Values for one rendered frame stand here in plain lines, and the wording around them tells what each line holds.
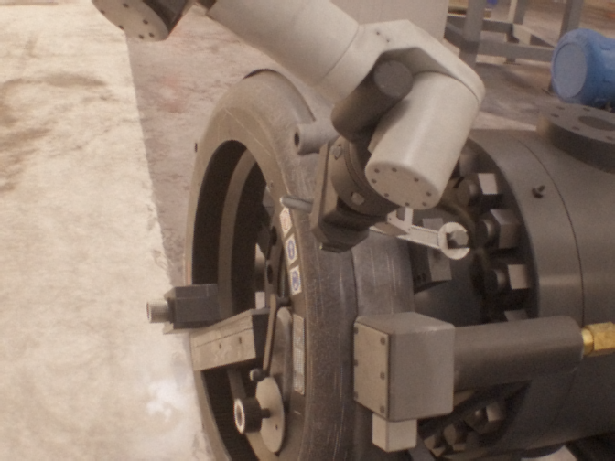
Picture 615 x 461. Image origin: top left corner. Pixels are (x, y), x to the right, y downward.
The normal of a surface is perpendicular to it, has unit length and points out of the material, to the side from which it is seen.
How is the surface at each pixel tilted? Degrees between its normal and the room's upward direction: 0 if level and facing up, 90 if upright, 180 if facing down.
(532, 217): 37
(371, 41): 54
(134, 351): 0
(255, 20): 100
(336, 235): 50
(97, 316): 0
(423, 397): 67
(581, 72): 90
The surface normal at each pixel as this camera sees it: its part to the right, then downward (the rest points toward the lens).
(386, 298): 0.33, -0.11
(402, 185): -0.43, 0.82
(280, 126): -0.63, -0.42
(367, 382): -0.94, 0.04
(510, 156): 0.19, -0.78
